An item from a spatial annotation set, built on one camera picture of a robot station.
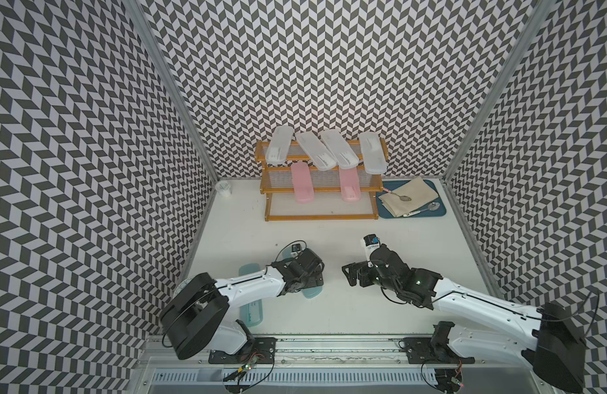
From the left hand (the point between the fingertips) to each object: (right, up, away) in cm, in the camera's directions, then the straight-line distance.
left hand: (308, 280), depth 87 cm
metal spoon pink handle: (+43, +30, +23) cm, 57 cm away
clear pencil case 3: (+11, +47, 0) cm, 49 cm away
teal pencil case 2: (+2, -3, -4) cm, 5 cm away
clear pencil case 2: (+3, +45, 0) cm, 45 cm away
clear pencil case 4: (+24, +45, 0) cm, 51 cm away
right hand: (+16, +6, -7) cm, 18 cm away
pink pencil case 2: (+16, +35, +7) cm, 39 cm away
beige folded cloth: (+51, +34, +27) cm, 67 cm away
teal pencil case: (-19, -8, -8) cm, 22 cm away
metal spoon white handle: (+53, +26, +18) cm, 62 cm away
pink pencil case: (-2, +36, +9) cm, 37 cm away
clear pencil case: (-11, +50, +4) cm, 52 cm away
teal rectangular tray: (+37, +36, +26) cm, 57 cm away
